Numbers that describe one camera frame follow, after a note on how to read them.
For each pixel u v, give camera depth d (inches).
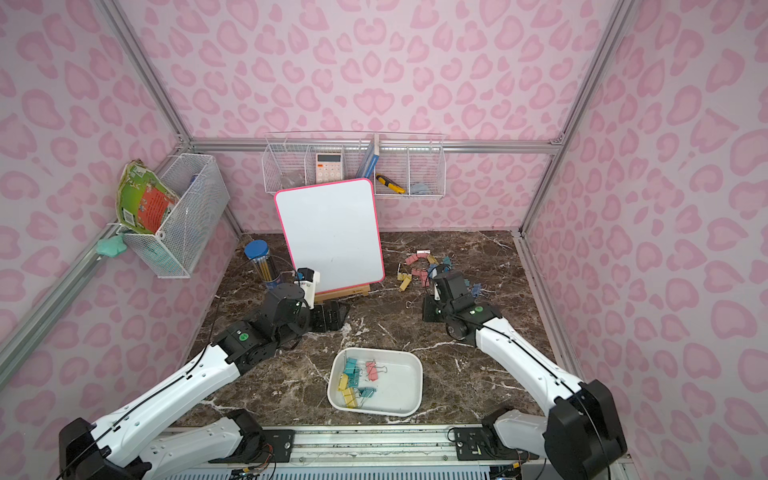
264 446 28.2
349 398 30.9
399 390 32.3
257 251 34.6
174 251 28.3
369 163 34.2
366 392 30.7
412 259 43.3
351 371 32.4
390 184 38.3
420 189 38.7
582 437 15.4
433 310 28.3
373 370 32.3
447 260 43.3
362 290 38.5
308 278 26.1
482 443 28.3
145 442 16.5
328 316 26.2
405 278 40.6
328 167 37.2
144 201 28.9
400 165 40.1
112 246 24.6
